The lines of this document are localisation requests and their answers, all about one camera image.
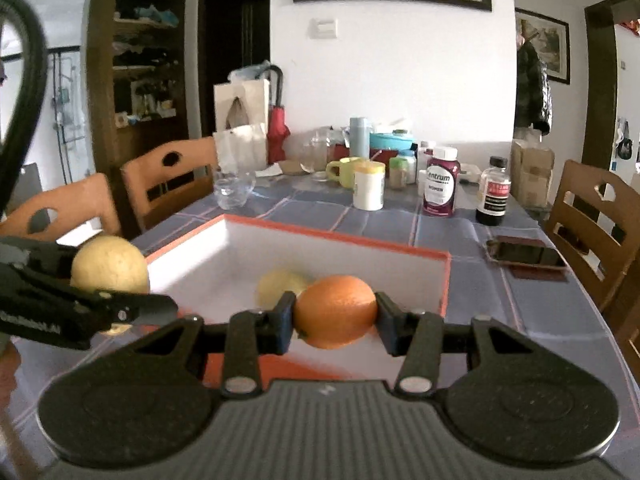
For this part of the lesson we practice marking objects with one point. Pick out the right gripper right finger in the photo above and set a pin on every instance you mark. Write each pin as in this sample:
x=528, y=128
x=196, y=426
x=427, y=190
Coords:
x=417, y=338

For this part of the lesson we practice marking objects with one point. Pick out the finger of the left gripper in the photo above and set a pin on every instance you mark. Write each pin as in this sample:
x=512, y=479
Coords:
x=126, y=308

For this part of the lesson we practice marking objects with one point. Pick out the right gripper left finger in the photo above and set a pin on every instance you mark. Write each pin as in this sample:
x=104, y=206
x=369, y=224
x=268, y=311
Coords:
x=251, y=334

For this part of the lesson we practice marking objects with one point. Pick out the large orange fruit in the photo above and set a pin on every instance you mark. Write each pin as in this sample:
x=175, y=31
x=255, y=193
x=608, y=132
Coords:
x=335, y=311

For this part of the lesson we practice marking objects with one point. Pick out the yellow fruit in box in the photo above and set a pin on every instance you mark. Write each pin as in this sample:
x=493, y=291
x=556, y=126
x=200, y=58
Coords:
x=272, y=285

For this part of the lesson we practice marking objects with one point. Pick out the orange cardboard box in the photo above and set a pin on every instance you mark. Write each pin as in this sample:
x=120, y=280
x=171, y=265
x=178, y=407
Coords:
x=232, y=264

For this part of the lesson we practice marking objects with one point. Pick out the near left wooden chair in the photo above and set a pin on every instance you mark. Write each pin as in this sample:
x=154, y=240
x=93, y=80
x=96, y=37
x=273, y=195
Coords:
x=74, y=204

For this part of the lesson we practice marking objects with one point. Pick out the wooden chair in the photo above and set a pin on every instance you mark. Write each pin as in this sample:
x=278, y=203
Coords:
x=594, y=224
x=169, y=178
x=74, y=204

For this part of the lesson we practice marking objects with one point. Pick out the blue plaid tablecloth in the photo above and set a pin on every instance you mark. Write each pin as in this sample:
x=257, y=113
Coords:
x=558, y=314

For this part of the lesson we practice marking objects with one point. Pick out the far left wooden chair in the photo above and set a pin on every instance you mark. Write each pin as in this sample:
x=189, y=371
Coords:
x=169, y=178

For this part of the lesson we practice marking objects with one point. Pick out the smartphone in brown case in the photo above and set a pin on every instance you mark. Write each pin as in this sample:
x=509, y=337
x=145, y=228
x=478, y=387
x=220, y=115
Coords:
x=527, y=258

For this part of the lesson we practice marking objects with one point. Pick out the clear glass jar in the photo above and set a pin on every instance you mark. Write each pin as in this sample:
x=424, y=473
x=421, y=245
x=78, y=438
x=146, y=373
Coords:
x=232, y=189

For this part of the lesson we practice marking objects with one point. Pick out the white jar yellow lid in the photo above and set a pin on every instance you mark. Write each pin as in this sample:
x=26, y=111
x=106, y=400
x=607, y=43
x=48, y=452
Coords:
x=369, y=182

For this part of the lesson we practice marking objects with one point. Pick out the purple Centrum vitamin bottle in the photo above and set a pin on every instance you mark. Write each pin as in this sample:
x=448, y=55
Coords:
x=441, y=182

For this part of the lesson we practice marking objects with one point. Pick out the dark glass bottle red label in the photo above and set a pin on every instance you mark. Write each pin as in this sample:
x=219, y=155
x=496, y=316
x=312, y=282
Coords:
x=494, y=189

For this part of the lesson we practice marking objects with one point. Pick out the small green lid jar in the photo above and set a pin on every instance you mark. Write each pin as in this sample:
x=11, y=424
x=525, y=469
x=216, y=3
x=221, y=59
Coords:
x=398, y=175

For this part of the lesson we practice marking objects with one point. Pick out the green mug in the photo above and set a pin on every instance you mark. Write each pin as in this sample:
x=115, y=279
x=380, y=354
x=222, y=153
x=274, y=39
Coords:
x=342, y=171

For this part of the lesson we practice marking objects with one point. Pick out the teal lidded container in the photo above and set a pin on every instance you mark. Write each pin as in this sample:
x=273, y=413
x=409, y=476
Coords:
x=398, y=140

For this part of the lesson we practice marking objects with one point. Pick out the red folded umbrella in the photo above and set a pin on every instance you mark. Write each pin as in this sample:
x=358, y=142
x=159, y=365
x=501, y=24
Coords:
x=277, y=130

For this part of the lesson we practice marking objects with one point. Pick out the cardboard carton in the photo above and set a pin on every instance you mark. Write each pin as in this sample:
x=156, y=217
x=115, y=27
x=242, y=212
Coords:
x=531, y=169

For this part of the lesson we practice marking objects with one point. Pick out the near right wooden chair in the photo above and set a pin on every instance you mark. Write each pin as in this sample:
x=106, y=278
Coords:
x=594, y=224

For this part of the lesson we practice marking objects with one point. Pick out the light blue thermos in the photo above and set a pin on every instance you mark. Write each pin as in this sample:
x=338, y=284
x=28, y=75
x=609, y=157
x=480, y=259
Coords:
x=359, y=137

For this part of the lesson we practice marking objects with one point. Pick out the white paper bag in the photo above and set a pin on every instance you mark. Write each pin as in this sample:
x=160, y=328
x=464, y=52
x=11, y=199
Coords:
x=242, y=113

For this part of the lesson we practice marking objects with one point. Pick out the dark wooden shelf cabinet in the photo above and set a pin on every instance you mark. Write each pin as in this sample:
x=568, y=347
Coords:
x=142, y=87

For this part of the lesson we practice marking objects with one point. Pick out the dark hanging coat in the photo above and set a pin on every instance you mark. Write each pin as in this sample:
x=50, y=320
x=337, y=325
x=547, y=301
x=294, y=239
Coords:
x=533, y=105

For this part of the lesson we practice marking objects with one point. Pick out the small framed picture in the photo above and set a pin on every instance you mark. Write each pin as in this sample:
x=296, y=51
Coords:
x=551, y=39

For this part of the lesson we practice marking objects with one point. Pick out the white wall switch box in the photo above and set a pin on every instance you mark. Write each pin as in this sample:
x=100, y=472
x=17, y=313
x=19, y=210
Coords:
x=323, y=28

